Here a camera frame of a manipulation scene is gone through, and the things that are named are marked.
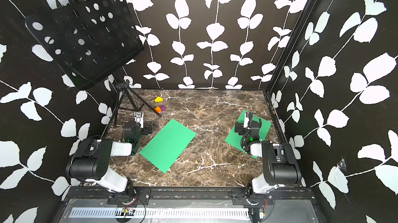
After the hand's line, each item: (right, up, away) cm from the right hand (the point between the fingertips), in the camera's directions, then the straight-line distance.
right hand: (243, 118), depth 95 cm
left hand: (-63, 0, 0) cm, 63 cm away
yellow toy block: (-59, +13, +19) cm, 63 cm away
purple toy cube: (-54, +7, +13) cm, 56 cm away
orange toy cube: (-57, +5, +12) cm, 59 cm away
